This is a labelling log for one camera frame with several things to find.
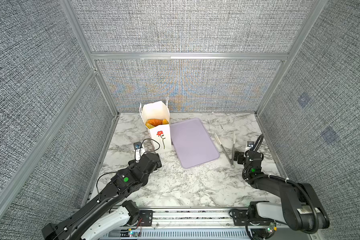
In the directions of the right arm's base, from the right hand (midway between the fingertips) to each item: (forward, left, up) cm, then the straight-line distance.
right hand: (245, 150), depth 91 cm
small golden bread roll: (+17, +50, +7) cm, 53 cm away
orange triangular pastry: (+15, +56, +10) cm, 58 cm away
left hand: (-12, +54, +12) cm, 57 cm away
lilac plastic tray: (+9, +32, -5) cm, 33 cm away
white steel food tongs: (-6, +9, -5) cm, 12 cm away
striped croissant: (+9, +58, +13) cm, 60 cm away
